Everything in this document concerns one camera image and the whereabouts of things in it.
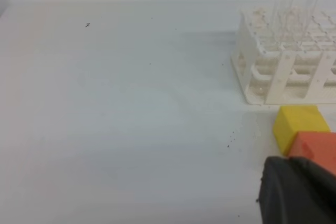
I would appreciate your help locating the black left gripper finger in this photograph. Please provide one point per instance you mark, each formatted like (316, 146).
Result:
(296, 190)

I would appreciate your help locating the white plastic test tube rack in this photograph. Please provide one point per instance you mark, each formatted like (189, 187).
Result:
(291, 72)

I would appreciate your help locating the clear glass test tube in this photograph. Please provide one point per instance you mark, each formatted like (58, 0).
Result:
(283, 20)

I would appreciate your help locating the orange block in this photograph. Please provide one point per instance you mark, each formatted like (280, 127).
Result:
(318, 147)

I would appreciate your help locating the yellow block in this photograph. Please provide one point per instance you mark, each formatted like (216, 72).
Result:
(292, 119)

